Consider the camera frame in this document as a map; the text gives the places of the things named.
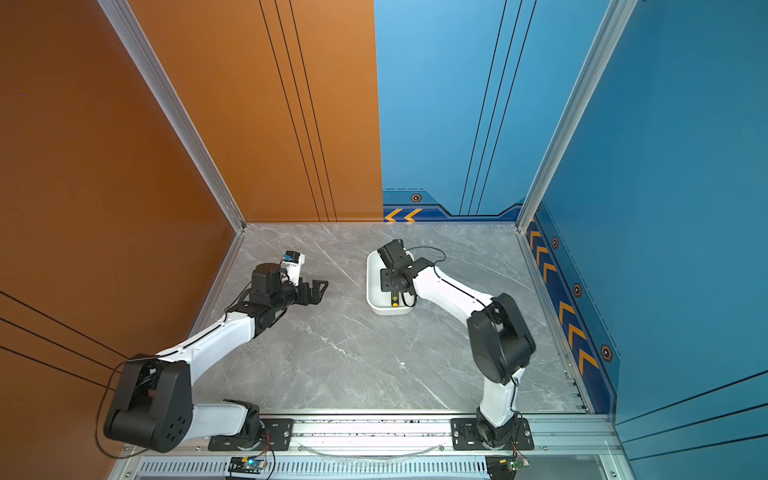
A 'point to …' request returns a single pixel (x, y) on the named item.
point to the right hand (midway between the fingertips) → (390, 281)
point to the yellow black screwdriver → (395, 299)
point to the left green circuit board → (245, 464)
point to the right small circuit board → (504, 467)
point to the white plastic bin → (380, 302)
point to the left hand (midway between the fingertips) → (315, 278)
